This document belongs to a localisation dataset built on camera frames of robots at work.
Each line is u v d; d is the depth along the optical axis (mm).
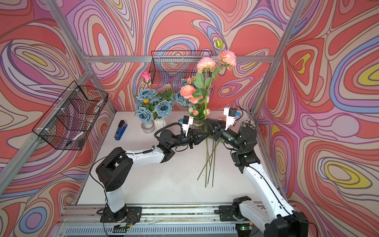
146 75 746
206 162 914
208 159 931
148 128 1081
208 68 560
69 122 795
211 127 639
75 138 731
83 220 734
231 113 565
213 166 907
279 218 386
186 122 639
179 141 673
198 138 672
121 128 1074
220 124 595
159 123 875
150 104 734
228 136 587
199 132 661
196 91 615
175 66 908
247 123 884
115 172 478
